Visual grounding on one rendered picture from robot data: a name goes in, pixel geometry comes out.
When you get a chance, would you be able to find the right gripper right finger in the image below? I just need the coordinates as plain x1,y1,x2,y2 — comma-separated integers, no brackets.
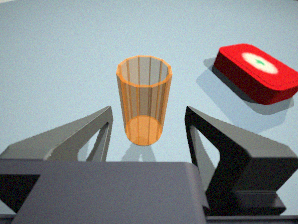
184,106,298,216

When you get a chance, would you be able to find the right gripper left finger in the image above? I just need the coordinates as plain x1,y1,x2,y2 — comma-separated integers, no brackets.
0,106,113,161

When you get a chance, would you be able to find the orange translucent pill bottle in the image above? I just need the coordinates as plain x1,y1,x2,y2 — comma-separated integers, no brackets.
116,55,173,147

